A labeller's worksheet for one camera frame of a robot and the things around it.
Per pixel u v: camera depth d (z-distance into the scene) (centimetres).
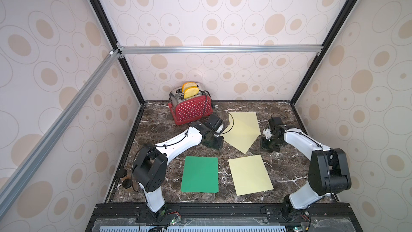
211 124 68
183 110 97
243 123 107
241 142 101
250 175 86
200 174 91
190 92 98
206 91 101
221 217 73
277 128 69
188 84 103
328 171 45
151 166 46
